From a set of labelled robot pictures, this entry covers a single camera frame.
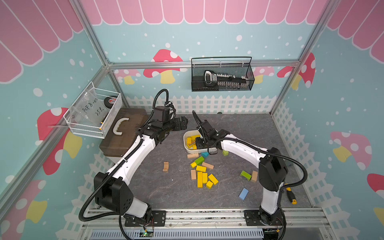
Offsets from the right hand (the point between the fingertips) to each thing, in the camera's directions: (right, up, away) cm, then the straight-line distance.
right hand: (197, 143), depth 89 cm
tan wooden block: (-2, -18, -1) cm, 19 cm away
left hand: (-9, +12, -7) cm, 17 cm away
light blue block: (+25, -27, -7) cm, 38 cm away
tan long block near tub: (-2, -9, +8) cm, 12 cm away
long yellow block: (+1, -21, -3) cm, 21 cm away
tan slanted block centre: (+7, -14, +3) cm, 16 cm away
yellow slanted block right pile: (+9, -21, -1) cm, 23 cm away
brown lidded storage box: (-45, +10, -1) cm, 46 cm away
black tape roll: (-48, +24, -8) cm, 54 cm away
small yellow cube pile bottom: (+7, -23, -5) cm, 24 cm away
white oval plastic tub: (-6, +5, +13) cm, 15 cm away
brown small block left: (-19, -15, +3) cm, 25 cm away
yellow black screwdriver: (+51, -28, -8) cm, 58 cm away
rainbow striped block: (-5, -2, +11) cm, 12 cm away
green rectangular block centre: (+1, -11, +5) cm, 12 cm away
